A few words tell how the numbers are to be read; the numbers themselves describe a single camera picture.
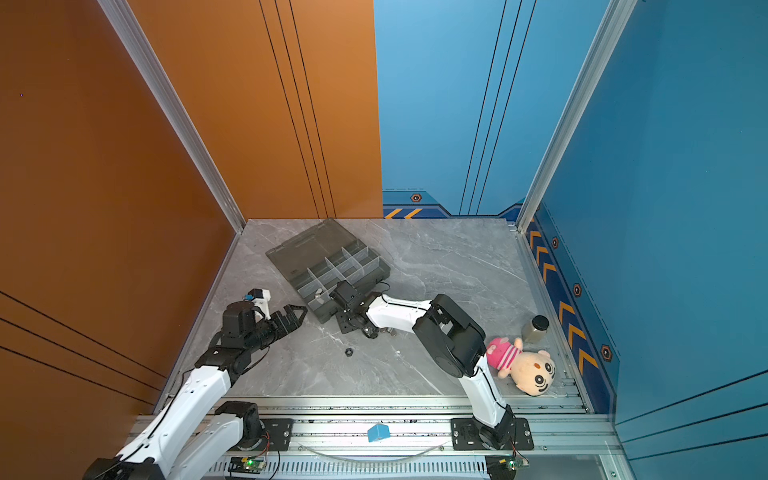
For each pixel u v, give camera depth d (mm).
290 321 742
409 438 748
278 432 737
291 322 742
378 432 725
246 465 709
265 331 709
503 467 703
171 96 841
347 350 870
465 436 725
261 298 762
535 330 828
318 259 1087
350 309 724
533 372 755
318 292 987
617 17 698
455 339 526
